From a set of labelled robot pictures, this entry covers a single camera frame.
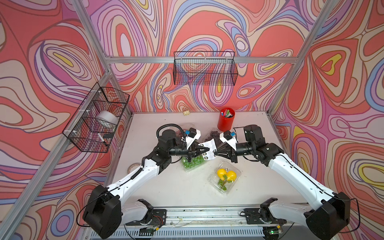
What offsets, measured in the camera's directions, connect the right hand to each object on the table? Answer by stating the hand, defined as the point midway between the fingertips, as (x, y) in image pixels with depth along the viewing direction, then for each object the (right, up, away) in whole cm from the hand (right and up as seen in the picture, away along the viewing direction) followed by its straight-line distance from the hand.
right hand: (216, 155), depth 71 cm
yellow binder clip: (-17, +25, +48) cm, 57 cm away
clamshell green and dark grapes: (-10, -7, +16) cm, 21 cm away
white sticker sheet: (-4, +1, -2) cm, 4 cm away
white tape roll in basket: (-54, +18, +3) cm, 57 cm away
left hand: (-4, +2, -4) cm, 6 cm away
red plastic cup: (+11, +19, +31) cm, 38 cm away
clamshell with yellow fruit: (+6, -14, +11) cm, 19 cm away
